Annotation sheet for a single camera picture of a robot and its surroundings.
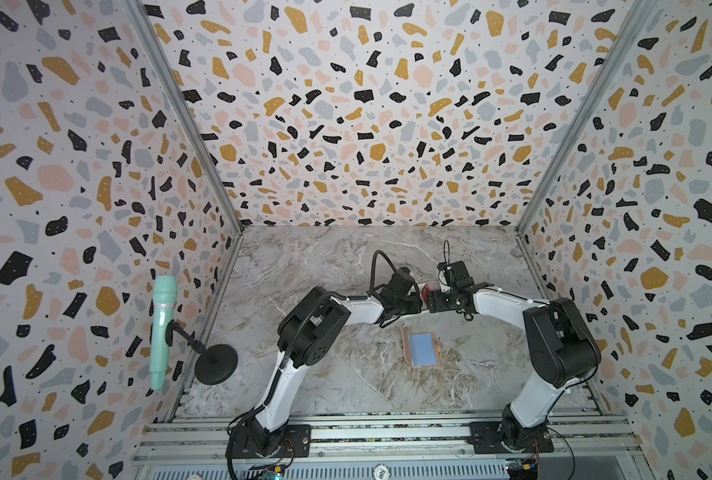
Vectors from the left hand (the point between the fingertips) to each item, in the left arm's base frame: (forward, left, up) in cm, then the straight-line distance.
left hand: (431, 302), depth 96 cm
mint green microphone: (-16, +63, +30) cm, 71 cm away
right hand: (+2, -5, -1) cm, 5 cm away
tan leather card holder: (-14, +4, -4) cm, 15 cm away
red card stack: (+5, 0, +2) cm, 5 cm away
